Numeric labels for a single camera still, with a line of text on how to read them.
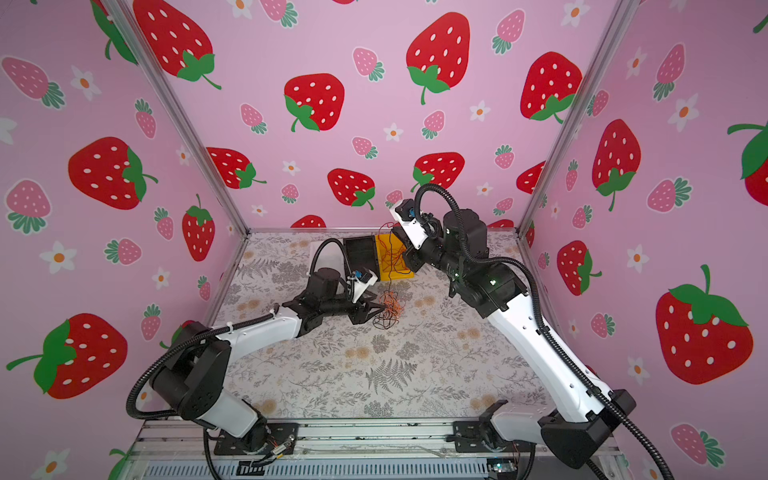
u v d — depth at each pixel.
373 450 0.73
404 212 0.50
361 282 0.75
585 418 0.37
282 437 0.74
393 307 0.85
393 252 1.15
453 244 0.48
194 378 0.44
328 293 0.70
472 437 0.74
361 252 1.07
